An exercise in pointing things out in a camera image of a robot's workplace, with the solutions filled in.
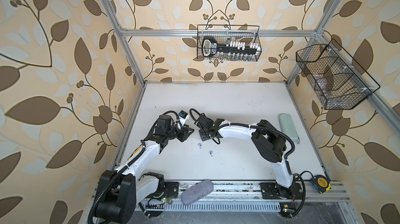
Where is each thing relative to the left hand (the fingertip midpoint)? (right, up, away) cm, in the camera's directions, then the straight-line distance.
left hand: (190, 126), depth 84 cm
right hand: (+8, -6, +9) cm, 14 cm away
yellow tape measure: (+64, -25, -10) cm, 69 cm away
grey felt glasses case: (+4, -28, -13) cm, 31 cm away
